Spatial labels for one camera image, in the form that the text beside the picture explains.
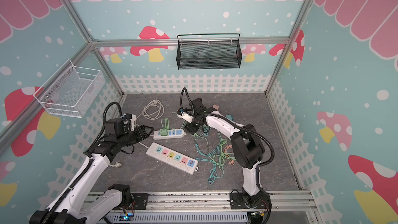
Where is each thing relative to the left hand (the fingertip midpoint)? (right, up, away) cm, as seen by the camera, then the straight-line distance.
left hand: (150, 133), depth 79 cm
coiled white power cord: (-8, +11, +30) cm, 33 cm away
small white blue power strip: (+7, -3, +17) cm, 18 cm away
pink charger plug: (+37, +14, +33) cm, 51 cm away
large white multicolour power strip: (+11, -15, +6) cm, 19 cm away
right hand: (+19, +4, +12) cm, 23 cm away
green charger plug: (+4, -1, +12) cm, 13 cm away
